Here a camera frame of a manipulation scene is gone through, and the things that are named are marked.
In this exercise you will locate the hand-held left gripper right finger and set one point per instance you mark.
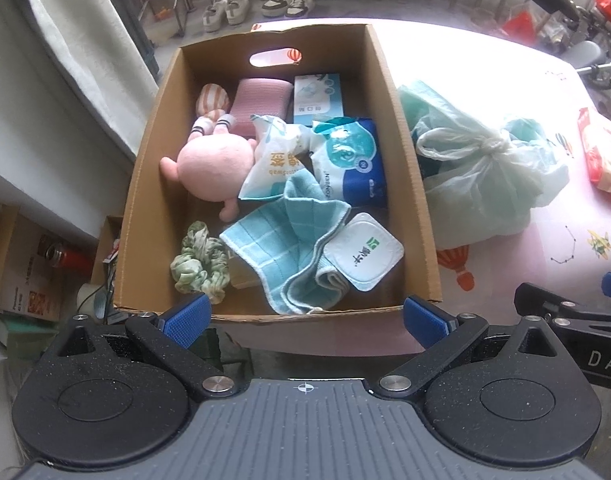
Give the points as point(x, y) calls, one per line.
point(425, 322)

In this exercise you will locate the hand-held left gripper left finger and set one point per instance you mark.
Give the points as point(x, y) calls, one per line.
point(188, 322)

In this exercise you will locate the green patterned scrunchie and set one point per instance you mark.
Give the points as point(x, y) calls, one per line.
point(195, 265)

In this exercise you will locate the white yogurt cup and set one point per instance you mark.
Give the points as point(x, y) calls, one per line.
point(365, 252)

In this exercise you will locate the teal checked towel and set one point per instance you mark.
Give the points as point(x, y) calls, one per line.
point(280, 235)

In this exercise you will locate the pink plush doll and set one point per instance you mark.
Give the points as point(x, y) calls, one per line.
point(210, 165)

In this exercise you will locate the blue and white soft packet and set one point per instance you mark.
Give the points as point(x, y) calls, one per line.
point(350, 160)

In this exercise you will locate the white cotton swab bag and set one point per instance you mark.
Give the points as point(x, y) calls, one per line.
point(275, 165)

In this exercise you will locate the brown cardboard box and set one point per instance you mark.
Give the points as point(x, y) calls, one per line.
point(385, 135)

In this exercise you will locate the pink striped cloth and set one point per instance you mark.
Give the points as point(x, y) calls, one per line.
point(260, 105)

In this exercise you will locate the blue face mask box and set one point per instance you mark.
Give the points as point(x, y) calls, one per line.
point(318, 100)

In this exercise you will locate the white tape roll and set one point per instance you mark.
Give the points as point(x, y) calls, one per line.
point(89, 300)

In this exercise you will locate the orange wet wipes pack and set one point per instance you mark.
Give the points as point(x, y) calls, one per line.
point(603, 155)

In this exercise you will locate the red can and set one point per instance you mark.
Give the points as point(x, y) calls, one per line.
point(67, 257)

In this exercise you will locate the pale green tied plastic bag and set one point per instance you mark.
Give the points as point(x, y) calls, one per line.
point(475, 185)

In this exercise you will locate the printed brown carton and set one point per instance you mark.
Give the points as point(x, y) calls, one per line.
point(20, 270)

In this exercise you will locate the grey padded seat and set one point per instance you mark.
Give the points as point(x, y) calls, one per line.
point(585, 52)

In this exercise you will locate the white curtain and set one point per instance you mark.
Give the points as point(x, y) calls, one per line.
point(75, 60)

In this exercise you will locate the brown bundle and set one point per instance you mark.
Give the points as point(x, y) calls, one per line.
point(483, 16)

